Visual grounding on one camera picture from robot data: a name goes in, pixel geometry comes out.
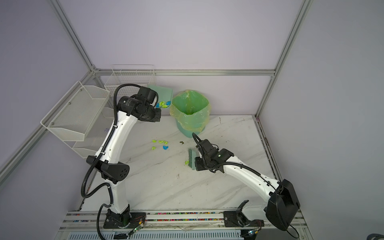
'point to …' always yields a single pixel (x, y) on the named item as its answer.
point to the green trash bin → (182, 129)
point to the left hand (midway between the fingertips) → (154, 117)
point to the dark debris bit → (181, 142)
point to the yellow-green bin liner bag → (192, 108)
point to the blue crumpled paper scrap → (165, 147)
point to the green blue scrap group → (163, 104)
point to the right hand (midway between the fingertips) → (196, 164)
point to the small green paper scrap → (187, 162)
